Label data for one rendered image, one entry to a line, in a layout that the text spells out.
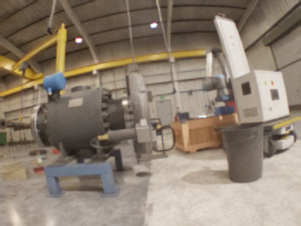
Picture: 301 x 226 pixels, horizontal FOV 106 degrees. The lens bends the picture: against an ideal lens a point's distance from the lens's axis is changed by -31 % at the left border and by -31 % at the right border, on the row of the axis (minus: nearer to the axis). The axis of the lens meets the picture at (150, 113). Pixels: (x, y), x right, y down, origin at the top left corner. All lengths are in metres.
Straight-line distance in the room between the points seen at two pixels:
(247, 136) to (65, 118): 1.33
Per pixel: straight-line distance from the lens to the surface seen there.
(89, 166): 1.22
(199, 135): 2.34
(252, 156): 1.11
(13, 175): 2.27
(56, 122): 1.41
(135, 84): 1.24
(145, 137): 1.09
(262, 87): 1.69
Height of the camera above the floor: 0.48
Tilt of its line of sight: 4 degrees up
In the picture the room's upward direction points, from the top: 8 degrees counter-clockwise
